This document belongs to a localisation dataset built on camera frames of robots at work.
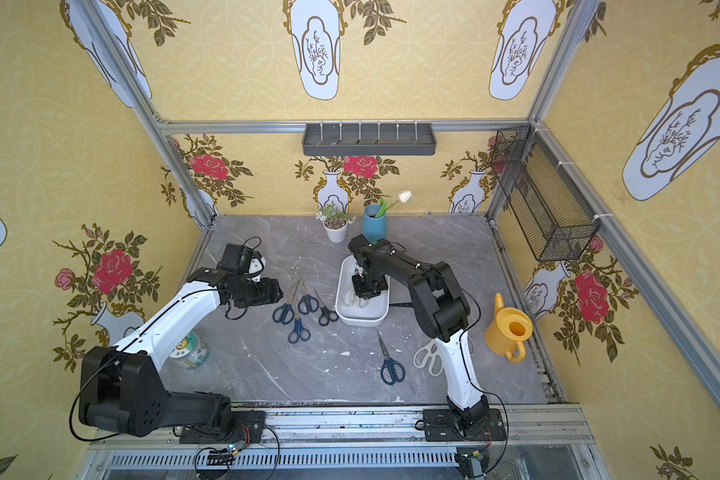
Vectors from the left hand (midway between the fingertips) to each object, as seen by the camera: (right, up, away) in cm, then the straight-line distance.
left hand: (270, 294), depth 87 cm
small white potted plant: (+17, +22, +23) cm, 36 cm away
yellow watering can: (+65, -8, -8) cm, 66 cm away
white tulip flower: (+39, +29, +4) cm, 49 cm away
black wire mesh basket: (+74, +24, -11) cm, 79 cm away
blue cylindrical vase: (+30, +20, +11) cm, 38 cm away
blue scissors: (+2, -7, +8) cm, 11 cm away
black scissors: (+39, -5, +9) cm, 41 cm away
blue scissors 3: (+8, -12, +4) cm, 15 cm away
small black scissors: (+15, -8, +8) cm, 19 cm away
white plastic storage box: (+24, -6, +7) cm, 26 cm away
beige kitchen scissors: (+23, -2, +9) cm, 25 cm away
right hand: (+25, -3, +11) cm, 28 cm away
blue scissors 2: (+9, -4, +11) cm, 15 cm away
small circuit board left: (-6, -35, -16) cm, 39 cm away
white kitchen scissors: (+46, -17, -1) cm, 49 cm away
